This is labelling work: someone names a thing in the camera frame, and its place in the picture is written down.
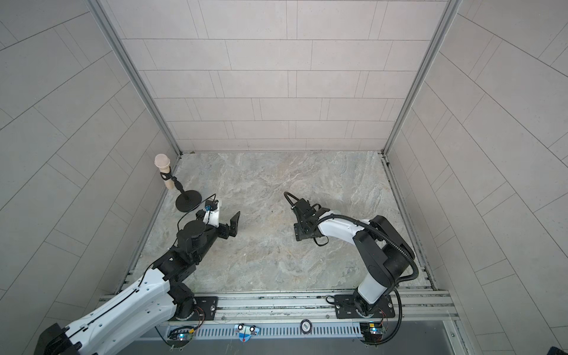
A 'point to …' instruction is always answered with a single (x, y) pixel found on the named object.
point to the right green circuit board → (370, 333)
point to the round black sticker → (305, 326)
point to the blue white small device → (245, 332)
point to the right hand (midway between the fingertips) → (306, 232)
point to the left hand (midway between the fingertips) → (233, 208)
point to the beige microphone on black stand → (189, 200)
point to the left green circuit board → (180, 336)
